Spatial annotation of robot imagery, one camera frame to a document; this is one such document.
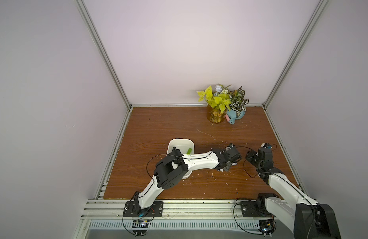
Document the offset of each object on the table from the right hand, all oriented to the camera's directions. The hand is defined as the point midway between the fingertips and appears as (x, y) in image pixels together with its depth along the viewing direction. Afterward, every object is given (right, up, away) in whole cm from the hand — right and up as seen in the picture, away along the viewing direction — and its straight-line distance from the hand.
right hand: (251, 150), depth 88 cm
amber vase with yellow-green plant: (-20, +29, +2) cm, 35 cm away
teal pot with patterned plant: (-8, +28, 0) cm, 29 cm away
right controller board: (0, -33, -18) cm, 38 cm away
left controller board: (-62, -35, -16) cm, 73 cm away
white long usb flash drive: (-19, -11, -3) cm, 22 cm away
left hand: (-15, -7, -1) cm, 16 cm away
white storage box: (-42, +2, +6) cm, 42 cm away
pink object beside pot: (-9, +19, +22) cm, 31 cm away
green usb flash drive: (-38, -2, +7) cm, 38 cm away
